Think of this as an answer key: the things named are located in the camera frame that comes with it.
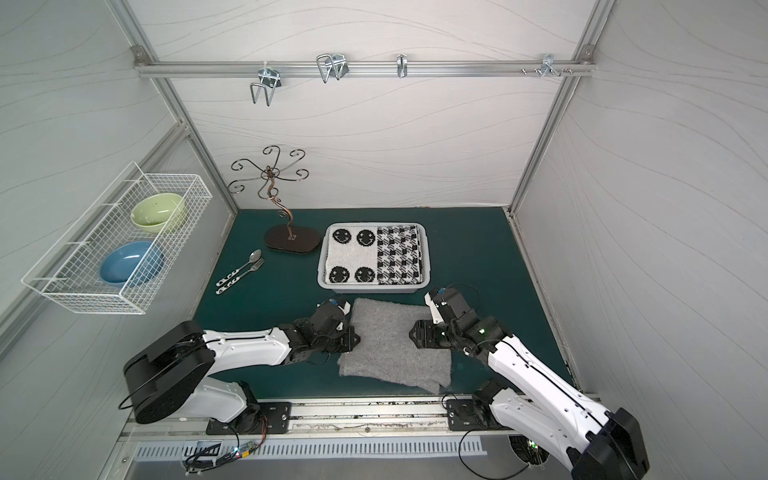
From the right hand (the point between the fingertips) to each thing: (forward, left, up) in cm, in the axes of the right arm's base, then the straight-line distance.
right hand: (420, 331), depth 79 cm
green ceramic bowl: (+17, +67, +26) cm, 74 cm away
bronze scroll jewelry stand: (+37, +51, -8) cm, 64 cm away
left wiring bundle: (-30, +51, -9) cm, 60 cm away
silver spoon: (+27, +59, -7) cm, 65 cm away
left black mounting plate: (-21, +37, -8) cm, 43 cm away
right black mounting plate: (-18, -11, -9) cm, 23 cm away
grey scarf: (-4, +9, -5) cm, 11 cm away
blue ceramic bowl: (+4, +67, +23) cm, 71 cm away
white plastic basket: (+28, -2, +1) cm, 29 cm away
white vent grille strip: (-28, +57, -9) cm, 64 cm away
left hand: (-1, +16, -7) cm, 18 cm away
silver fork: (+18, +61, -7) cm, 65 cm away
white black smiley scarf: (+24, +15, +1) cm, 28 cm away
